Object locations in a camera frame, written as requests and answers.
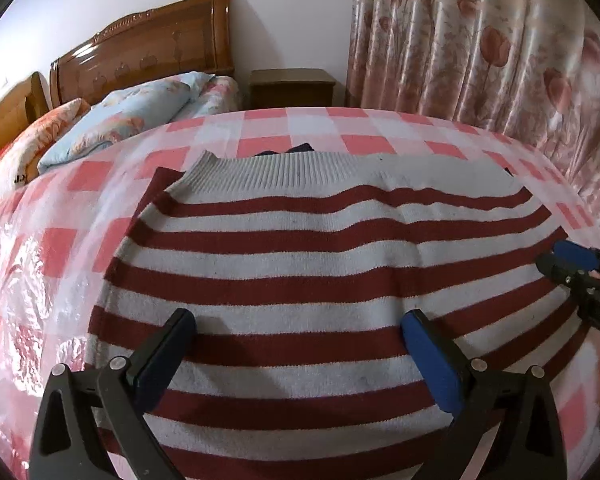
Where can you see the orange floral pillow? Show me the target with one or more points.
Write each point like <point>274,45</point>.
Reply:
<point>25,155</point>

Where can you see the light blue floral pillow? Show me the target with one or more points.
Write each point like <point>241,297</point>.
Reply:
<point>125,115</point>

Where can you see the large wooden headboard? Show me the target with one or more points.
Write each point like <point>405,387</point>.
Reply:
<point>150,45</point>

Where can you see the pink checkered blanket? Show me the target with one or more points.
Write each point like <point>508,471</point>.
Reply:
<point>55,260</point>

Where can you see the wooden nightstand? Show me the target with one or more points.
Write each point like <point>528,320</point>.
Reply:
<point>292,87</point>

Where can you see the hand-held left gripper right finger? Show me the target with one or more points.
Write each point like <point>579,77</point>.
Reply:
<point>430,360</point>

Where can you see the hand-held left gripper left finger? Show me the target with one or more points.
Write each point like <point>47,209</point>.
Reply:
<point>172,340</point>

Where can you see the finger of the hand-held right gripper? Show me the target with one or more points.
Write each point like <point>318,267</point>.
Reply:
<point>560,270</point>
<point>577,255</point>

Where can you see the red grey striped sweater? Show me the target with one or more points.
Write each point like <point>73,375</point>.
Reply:
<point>305,285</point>

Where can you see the floral curtain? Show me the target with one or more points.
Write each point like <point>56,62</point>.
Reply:
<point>480,50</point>

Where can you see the small wooden headboard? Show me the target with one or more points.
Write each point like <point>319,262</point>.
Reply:
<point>10,115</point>

